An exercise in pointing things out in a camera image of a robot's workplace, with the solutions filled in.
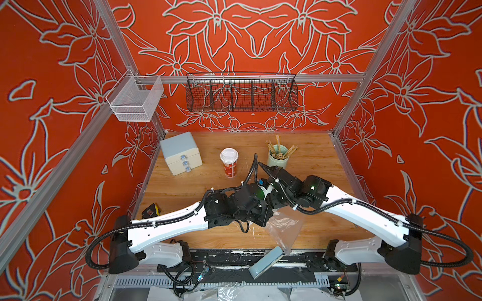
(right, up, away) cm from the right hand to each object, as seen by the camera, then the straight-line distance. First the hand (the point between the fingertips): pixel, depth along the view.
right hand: (269, 196), depth 72 cm
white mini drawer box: (-41, +17, +18) cm, 48 cm away
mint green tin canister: (+10, +12, +19) cm, 24 cm away
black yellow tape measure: (-53, -10, +13) cm, 55 cm away
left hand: (+1, -4, -8) cm, 9 cm away
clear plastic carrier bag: (+4, -8, -9) cm, 13 cm away
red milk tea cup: (-17, +15, +14) cm, 27 cm away
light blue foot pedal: (-1, -24, -3) cm, 24 cm away
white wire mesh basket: (-65, +45, +21) cm, 82 cm away
